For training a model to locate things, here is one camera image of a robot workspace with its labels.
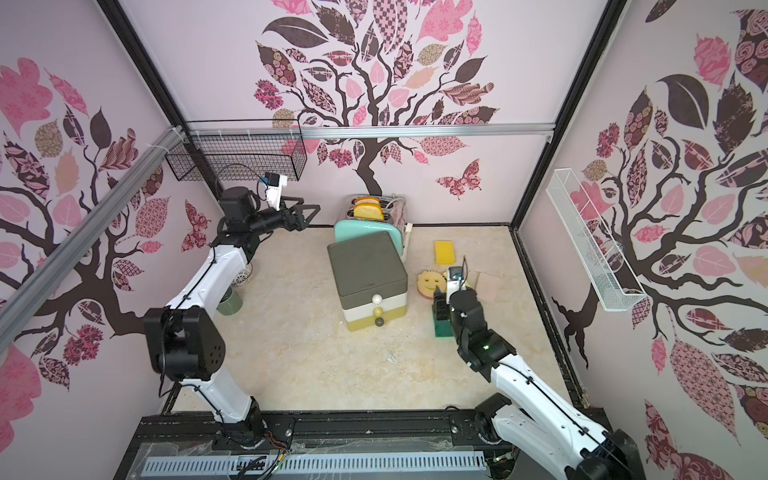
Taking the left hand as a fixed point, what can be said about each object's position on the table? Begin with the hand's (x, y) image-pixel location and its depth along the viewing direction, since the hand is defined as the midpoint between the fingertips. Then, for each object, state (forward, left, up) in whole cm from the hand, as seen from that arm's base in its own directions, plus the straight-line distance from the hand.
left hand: (307, 207), depth 82 cm
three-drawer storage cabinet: (-17, -18, -12) cm, 27 cm away
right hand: (-19, -39, -14) cm, 45 cm away
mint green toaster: (+7, -9, -16) cm, 20 cm away
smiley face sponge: (-6, -36, -29) cm, 46 cm away
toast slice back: (+17, -15, -11) cm, 25 cm away
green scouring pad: (-23, -39, -30) cm, 54 cm away
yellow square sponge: (+9, -44, -30) cm, 54 cm away
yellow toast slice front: (+11, -16, -12) cm, 23 cm away
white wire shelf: (-14, -79, -6) cm, 81 cm away
